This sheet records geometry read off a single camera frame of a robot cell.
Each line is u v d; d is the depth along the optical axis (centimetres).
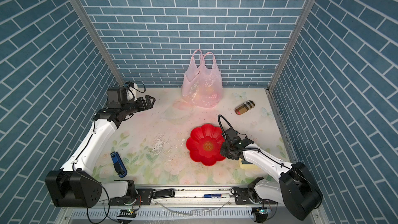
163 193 71
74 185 39
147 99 72
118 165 81
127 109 65
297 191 41
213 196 73
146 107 71
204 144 91
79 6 78
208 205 72
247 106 108
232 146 66
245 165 83
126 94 63
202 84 102
